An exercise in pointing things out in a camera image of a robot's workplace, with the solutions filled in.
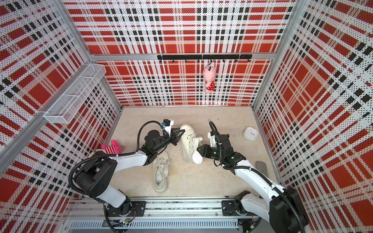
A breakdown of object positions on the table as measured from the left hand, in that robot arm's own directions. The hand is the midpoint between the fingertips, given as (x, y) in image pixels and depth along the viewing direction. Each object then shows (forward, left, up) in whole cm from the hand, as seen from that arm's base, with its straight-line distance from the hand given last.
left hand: (184, 129), depth 84 cm
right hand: (-11, -9, -4) cm, 15 cm away
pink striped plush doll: (-6, +45, -12) cm, 47 cm away
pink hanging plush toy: (+31, -15, +17) cm, 39 cm away
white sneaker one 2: (-22, +13, -11) cm, 28 cm away
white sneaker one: (-8, -4, -1) cm, 9 cm away
